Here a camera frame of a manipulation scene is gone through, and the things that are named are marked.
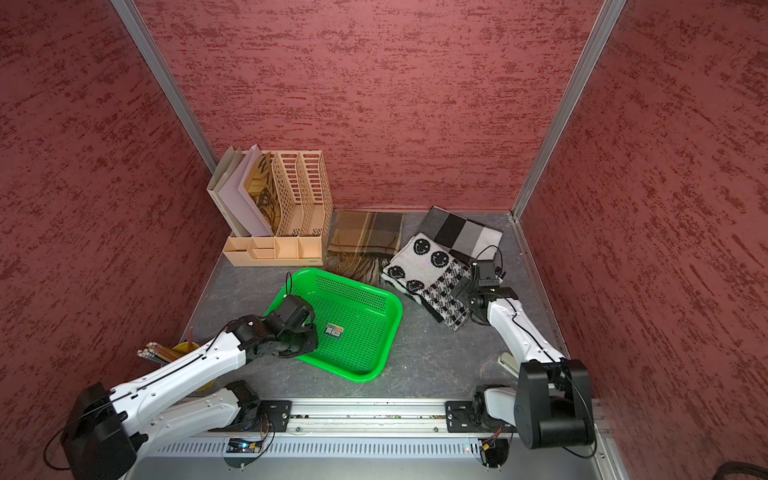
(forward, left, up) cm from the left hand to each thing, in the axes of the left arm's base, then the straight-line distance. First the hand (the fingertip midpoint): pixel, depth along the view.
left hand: (316, 348), depth 80 cm
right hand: (+15, -43, 0) cm, 46 cm away
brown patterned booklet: (+49, +24, +14) cm, 56 cm away
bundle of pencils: (-5, +35, +10) cm, 36 cm away
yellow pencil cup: (-1, +34, +4) cm, 34 cm away
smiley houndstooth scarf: (+27, -32, -2) cm, 42 cm away
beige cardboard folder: (+50, +32, +24) cm, 64 cm away
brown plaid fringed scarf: (+39, -9, -3) cm, 41 cm away
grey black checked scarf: (+43, -49, -4) cm, 65 cm away
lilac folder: (+39, +28, +12) cm, 49 cm away
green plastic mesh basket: (+9, -10, -5) cm, 15 cm away
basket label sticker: (+7, -3, -5) cm, 9 cm away
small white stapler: (-2, -53, -3) cm, 54 cm away
